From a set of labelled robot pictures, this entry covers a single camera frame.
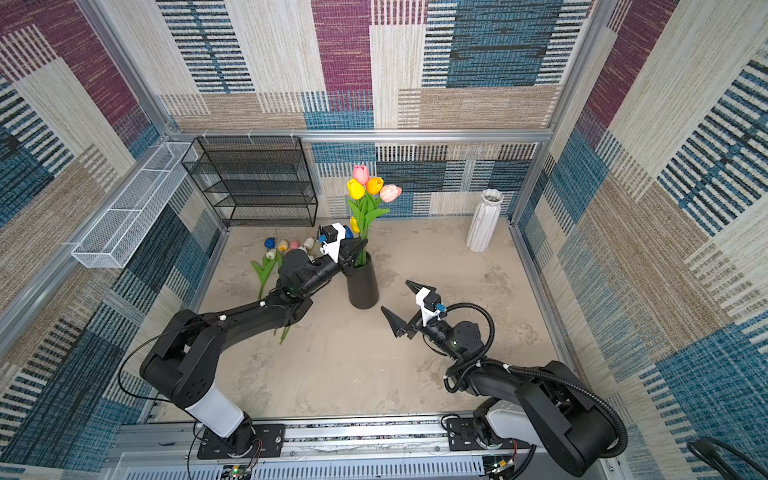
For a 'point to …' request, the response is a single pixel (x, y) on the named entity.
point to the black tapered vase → (362, 285)
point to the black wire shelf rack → (255, 181)
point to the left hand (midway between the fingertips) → (365, 235)
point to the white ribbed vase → (486, 216)
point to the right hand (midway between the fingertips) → (395, 296)
